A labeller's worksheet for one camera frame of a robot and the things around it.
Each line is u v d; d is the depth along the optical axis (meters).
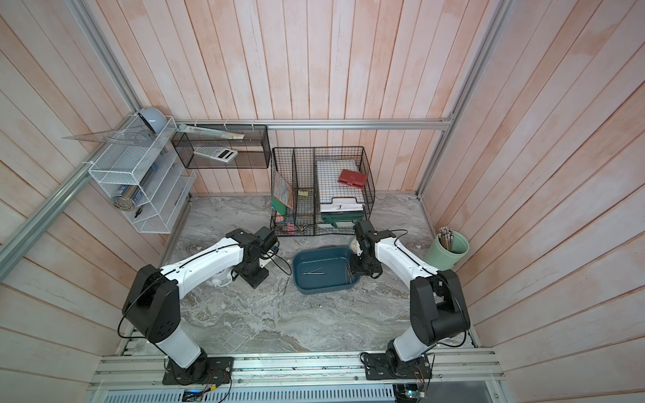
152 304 0.45
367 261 0.76
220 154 0.98
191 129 0.92
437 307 0.45
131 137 0.78
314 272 0.94
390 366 0.66
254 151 1.07
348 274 0.93
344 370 0.75
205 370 0.70
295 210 1.14
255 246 0.62
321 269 0.95
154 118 0.84
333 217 0.98
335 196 0.92
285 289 0.90
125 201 0.76
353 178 0.95
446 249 0.84
